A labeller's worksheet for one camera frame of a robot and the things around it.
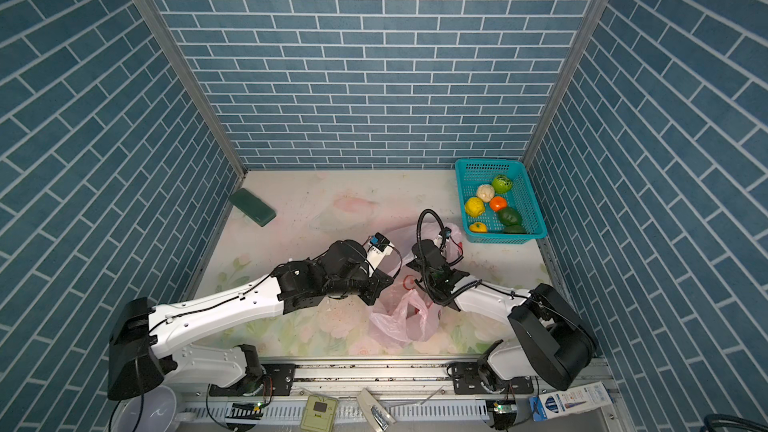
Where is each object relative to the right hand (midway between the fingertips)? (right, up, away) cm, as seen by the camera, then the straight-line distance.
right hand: (410, 245), depth 90 cm
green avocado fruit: (+35, +4, +9) cm, 37 cm away
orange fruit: (+32, +12, +16) cm, 38 cm away
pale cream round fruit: (+28, +16, +18) cm, 37 cm away
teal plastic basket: (+26, +24, +26) cm, 44 cm away
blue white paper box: (+33, -34, -20) cm, 52 cm away
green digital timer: (-22, -35, -22) cm, 47 cm away
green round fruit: (+34, +19, +19) cm, 44 cm away
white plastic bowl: (-60, -36, -20) cm, 73 cm away
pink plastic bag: (0, -13, -21) cm, 25 cm away
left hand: (-5, -6, -18) cm, 20 cm away
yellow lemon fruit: (+24, +11, +15) cm, 30 cm away
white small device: (-9, -36, -22) cm, 43 cm away
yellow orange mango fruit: (+23, +5, +9) cm, 25 cm away
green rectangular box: (-58, +11, +20) cm, 62 cm away
